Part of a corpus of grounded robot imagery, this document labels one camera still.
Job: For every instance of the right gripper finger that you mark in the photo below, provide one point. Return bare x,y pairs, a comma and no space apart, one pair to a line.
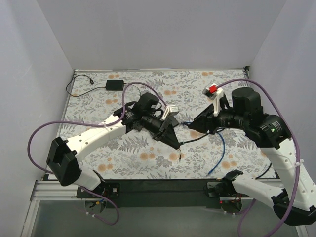
203,118
198,125

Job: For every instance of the black ethernet cable teal plug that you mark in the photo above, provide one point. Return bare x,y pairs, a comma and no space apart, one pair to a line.
213,156

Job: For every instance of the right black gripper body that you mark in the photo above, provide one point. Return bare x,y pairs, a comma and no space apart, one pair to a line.
210,121

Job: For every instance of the floral patterned table mat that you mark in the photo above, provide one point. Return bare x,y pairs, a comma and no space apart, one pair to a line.
135,155

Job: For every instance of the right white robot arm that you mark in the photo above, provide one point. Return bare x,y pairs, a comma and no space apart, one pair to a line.
272,136

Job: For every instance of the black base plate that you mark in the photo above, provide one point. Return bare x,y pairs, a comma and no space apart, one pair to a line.
208,193

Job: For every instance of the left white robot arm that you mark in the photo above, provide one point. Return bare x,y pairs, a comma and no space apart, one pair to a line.
65,156

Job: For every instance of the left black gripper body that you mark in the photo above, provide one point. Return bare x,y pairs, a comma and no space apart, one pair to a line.
164,128

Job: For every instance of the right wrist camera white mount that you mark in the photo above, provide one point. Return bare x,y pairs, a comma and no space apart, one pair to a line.
216,96

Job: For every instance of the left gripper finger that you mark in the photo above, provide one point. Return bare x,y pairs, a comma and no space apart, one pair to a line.
172,121
171,139

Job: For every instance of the black power adapter brick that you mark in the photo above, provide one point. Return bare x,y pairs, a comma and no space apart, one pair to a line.
114,85

